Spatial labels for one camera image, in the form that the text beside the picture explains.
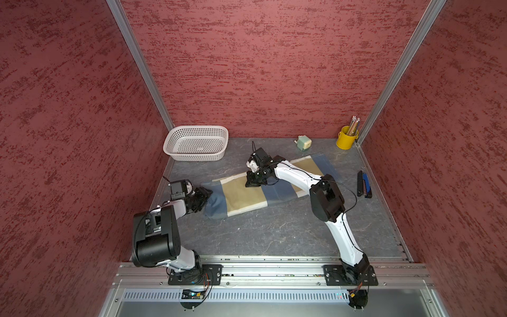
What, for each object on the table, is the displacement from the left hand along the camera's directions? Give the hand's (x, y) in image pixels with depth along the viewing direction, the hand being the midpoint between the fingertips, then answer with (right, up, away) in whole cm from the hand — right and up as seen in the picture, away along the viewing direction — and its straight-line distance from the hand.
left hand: (211, 197), depth 94 cm
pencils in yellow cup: (+78, +38, +17) cm, 88 cm away
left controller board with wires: (-3, -31, -22) cm, 38 cm away
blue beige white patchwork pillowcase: (+10, +1, -1) cm, 10 cm away
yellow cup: (+75, +29, +21) cm, 83 cm away
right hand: (+17, +5, 0) cm, 18 cm away
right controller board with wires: (+60, -32, -23) cm, 72 cm away
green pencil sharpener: (+49, +28, +17) cm, 59 cm away
